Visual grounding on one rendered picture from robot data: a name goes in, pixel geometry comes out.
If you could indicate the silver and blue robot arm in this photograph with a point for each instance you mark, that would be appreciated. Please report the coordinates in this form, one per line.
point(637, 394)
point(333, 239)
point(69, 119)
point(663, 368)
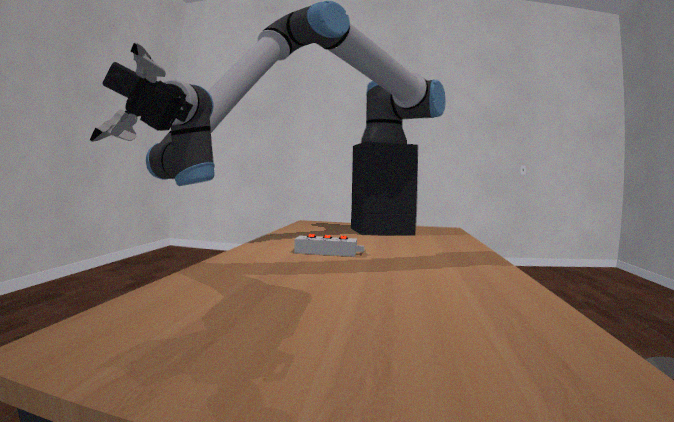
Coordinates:
point(185, 153)

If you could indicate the white power strip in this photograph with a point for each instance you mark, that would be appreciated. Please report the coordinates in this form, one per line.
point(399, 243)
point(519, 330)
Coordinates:
point(327, 245)

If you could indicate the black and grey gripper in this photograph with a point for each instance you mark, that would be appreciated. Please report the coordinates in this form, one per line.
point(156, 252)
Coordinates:
point(150, 100)

